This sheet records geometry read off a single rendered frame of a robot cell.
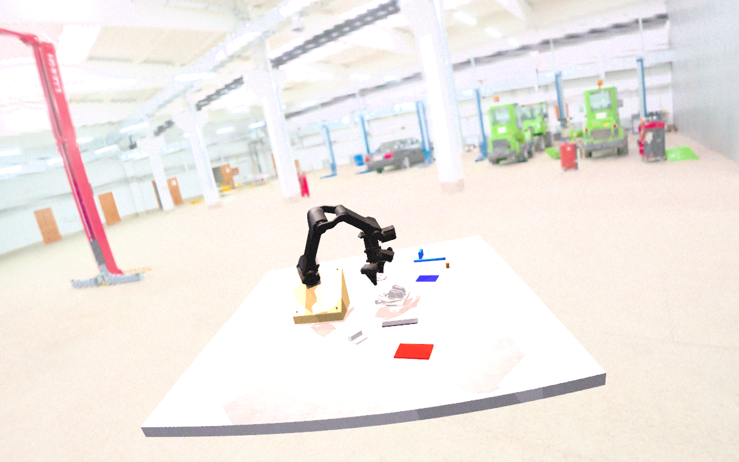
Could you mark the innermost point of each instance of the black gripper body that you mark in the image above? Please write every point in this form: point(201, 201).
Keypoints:
point(372, 268)

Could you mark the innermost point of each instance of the red flat plate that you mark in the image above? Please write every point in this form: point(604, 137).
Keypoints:
point(413, 351)

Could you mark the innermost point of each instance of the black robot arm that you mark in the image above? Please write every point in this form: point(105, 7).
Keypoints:
point(308, 264)

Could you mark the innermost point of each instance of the light grey flat bar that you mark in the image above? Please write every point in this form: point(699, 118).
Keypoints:
point(399, 322)

